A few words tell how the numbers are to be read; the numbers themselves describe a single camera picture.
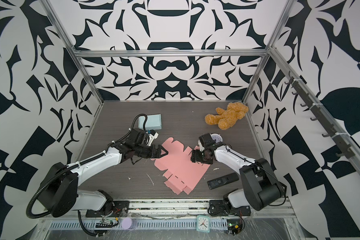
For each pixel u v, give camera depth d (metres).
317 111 0.58
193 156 0.81
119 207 0.74
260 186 0.43
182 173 0.85
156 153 0.73
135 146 0.66
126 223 0.64
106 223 0.73
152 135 0.79
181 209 0.76
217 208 0.74
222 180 0.82
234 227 0.71
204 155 0.76
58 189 0.42
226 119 0.96
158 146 0.75
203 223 0.69
